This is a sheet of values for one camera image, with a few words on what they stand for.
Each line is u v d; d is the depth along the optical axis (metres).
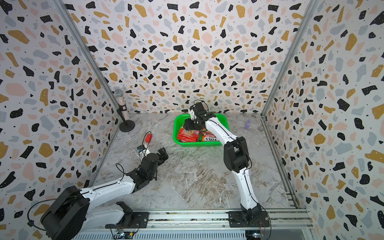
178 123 1.08
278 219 0.76
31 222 0.60
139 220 0.73
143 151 0.75
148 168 0.65
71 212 0.41
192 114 0.90
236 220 0.73
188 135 0.97
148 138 1.05
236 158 0.58
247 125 1.11
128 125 1.13
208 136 1.03
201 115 0.75
